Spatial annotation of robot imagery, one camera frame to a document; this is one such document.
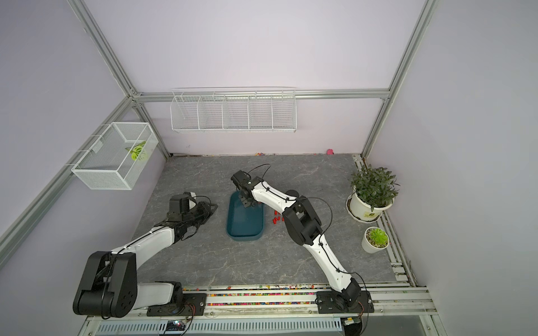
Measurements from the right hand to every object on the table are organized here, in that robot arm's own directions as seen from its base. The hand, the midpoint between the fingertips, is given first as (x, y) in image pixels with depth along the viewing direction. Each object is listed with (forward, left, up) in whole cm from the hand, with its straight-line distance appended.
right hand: (251, 196), depth 101 cm
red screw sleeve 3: (-11, -13, -2) cm, 17 cm away
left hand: (-10, +13, +7) cm, 18 cm away
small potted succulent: (-25, -49, +8) cm, 56 cm away
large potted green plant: (-9, -51, +18) cm, 55 cm away
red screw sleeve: (-23, -12, +25) cm, 36 cm away
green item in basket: (+3, +43, +28) cm, 51 cm away
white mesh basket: (+1, +51, +25) cm, 57 cm away
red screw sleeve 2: (-13, -11, -1) cm, 17 cm away
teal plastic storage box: (-14, +2, -1) cm, 15 cm away
